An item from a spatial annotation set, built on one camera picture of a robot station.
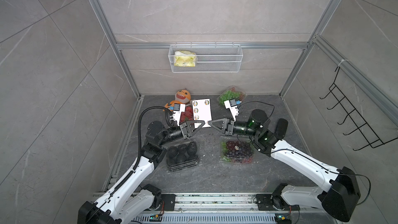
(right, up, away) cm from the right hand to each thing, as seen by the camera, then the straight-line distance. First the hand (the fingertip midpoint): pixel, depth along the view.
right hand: (210, 125), depth 62 cm
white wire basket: (+3, +40, +38) cm, 55 cm away
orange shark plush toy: (-18, +15, +46) cm, 51 cm away
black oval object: (+48, -6, +35) cm, 60 cm away
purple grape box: (+15, -17, +21) cm, 31 cm away
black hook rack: (+62, -5, -4) cm, 63 cm away
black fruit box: (-15, -19, +21) cm, 32 cm away
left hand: (-2, +1, -1) cm, 3 cm away
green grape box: (+18, +18, +49) cm, 55 cm away
